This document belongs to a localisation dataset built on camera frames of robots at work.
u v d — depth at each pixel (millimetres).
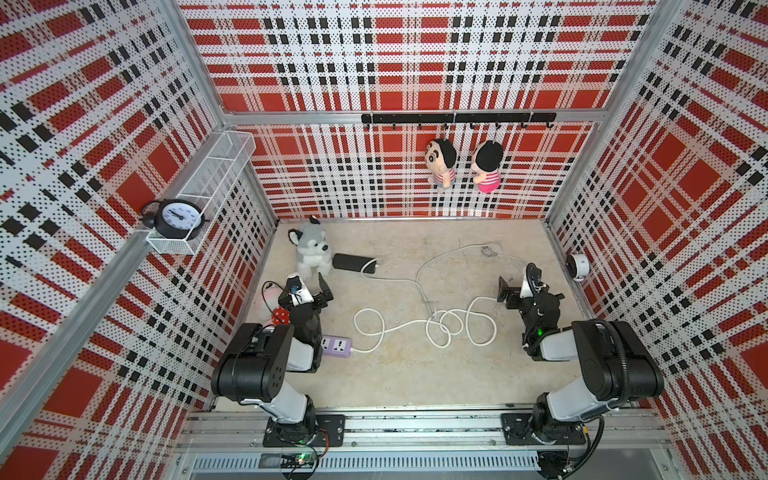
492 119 905
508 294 841
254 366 452
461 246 1124
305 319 677
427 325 909
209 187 801
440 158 909
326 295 840
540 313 693
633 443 744
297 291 739
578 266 1014
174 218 636
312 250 923
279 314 883
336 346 859
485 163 960
